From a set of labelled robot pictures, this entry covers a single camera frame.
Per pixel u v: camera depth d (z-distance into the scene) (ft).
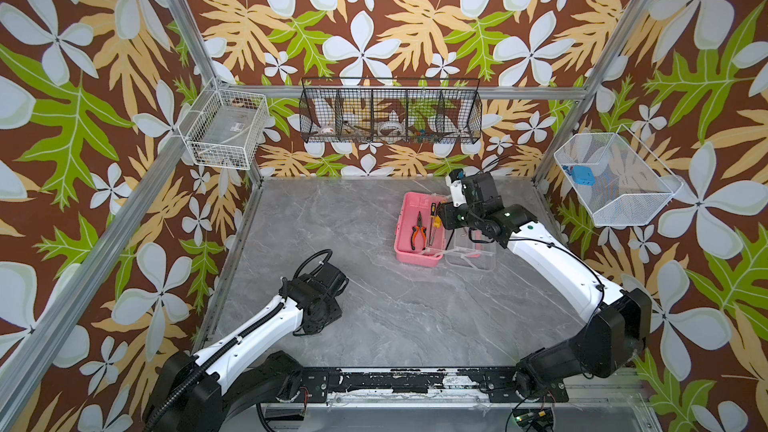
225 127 2.83
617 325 1.35
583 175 2.83
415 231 3.41
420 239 3.43
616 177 2.70
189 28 2.58
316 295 1.93
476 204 2.01
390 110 3.21
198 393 1.28
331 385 2.47
